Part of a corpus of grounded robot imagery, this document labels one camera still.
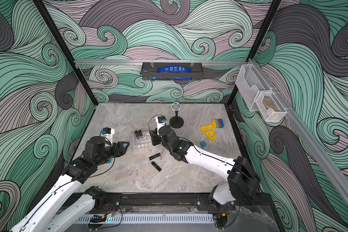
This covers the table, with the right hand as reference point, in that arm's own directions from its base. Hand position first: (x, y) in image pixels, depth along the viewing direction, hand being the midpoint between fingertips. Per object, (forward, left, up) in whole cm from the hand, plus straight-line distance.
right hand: (155, 129), depth 78 cm
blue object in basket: (+39, -11, +14) cm, 42 cm away
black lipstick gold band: (+6, +14, -13) cm, 20 cm away
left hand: (-7, +14, -1) cm, 16 cm away
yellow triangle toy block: (+14, -37, -22) cm, 45 cm away
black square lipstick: (-13, 0, -21) cm, 25 cm away
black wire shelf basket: (+40, +5, +12) cm, 42 cm away
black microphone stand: (+20, -13, -19) cm, 31 cm away
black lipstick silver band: (-7, +3, -20) cm, 21 cm away
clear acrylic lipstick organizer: (+4, +10, -20) cm, 22 cm away
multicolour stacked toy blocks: (+18, -44, -20) cm, 51 cm away
